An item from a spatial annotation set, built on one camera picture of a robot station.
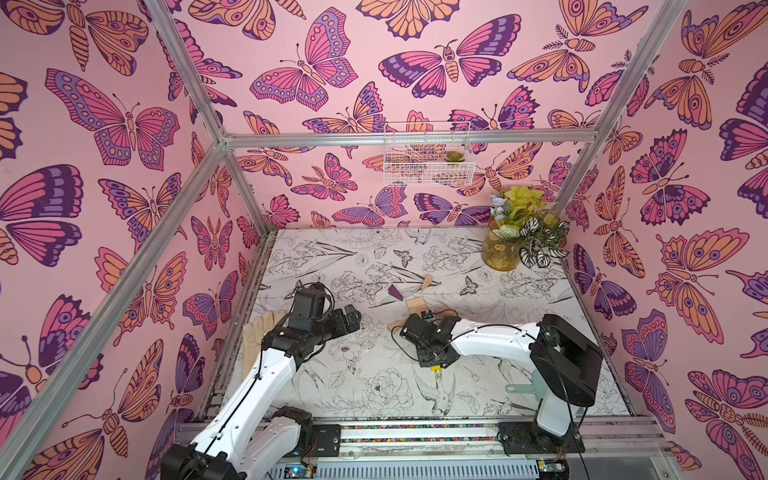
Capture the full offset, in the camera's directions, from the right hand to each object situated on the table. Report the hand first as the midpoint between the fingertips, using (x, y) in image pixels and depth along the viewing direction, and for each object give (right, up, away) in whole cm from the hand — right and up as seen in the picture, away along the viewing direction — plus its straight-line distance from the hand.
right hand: (428, 354), depth 88 cm
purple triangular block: (-10, +17, +12) cm, 23 cm away
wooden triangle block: (+1, +20, +15) cm, 25 cm away
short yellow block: (0, 0, -12) cm, 12 cm away
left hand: (-22, +13, -6) cm, 26 cm away
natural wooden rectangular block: (-3, +13, +10) cm, 17 cm away
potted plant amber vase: (+28, +37, -1) cm, 46 cm away
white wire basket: (+1, +62, +8) cm, 62 cm away
